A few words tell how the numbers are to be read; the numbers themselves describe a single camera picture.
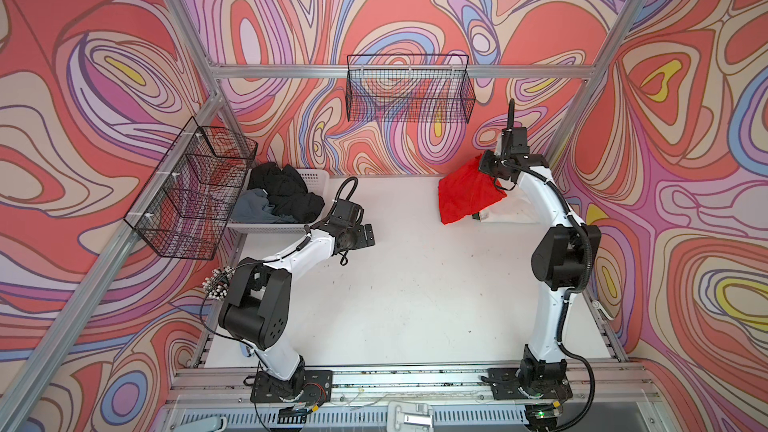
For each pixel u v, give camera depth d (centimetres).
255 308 46
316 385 73
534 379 65
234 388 75
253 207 99
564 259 55
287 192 103
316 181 111
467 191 99
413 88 97
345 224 72
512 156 73
